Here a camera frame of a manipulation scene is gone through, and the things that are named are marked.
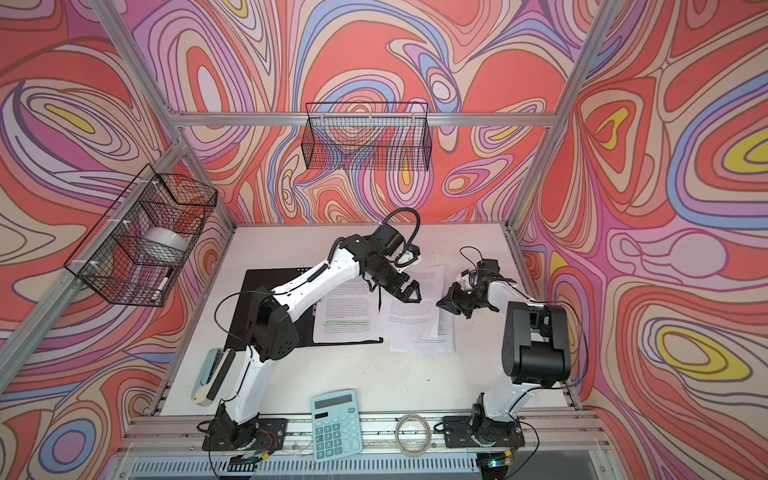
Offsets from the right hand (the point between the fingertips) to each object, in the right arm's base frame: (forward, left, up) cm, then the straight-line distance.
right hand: (440, 307), depth 91 cm
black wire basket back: (+50, +21, +30) cm, 62 cm away
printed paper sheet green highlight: (+1, +29, -4) cm, 29 cm away
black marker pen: (-2, +72, +21) cm, 76 cm away
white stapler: (-18, +65, -1) cm, 68 cm away
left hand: (0, +9, +10) cm, 14 cm away
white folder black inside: (+16, +66, -4) cm, 68 cm away
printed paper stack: (-5, +7, -3) cm, 9 cm away
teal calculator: (-31, +30, -3) cm, 43 cm away
